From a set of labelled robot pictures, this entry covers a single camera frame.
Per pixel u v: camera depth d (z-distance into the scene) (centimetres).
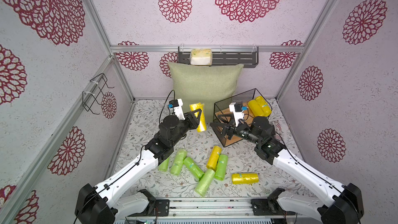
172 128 52
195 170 81
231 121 61
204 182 80
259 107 89
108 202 39
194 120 64
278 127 100
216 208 75
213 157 88
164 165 85
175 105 61
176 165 84
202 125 68
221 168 84
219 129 58
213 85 86
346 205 38
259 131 54
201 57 90
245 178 79
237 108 57
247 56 96
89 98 73
